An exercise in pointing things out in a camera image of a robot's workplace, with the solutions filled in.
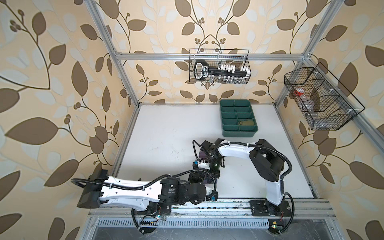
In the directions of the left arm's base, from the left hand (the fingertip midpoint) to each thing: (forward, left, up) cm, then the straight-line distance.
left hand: (204, 174), depth 72 cm
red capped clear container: (+40, -52, +20) cm, 68 cm away
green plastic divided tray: (+50, -21, -8) cm, 55 cm away
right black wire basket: (+31, -59, +22) cm, 70 cm away
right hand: (+1, -4, -13) cm, 14 cm away
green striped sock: (+39, -29, -7) cm, 49 cm away
